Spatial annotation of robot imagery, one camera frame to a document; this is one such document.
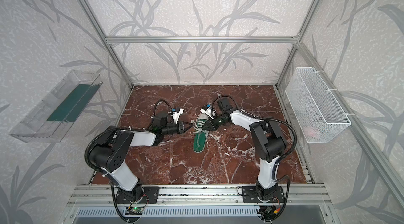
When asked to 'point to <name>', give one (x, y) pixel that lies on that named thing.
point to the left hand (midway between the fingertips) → (193, 121)
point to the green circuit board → (133, 210)
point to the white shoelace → (199, 130)
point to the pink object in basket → (311, 132)
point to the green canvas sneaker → (200, 135)
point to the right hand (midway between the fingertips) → (205, 121)
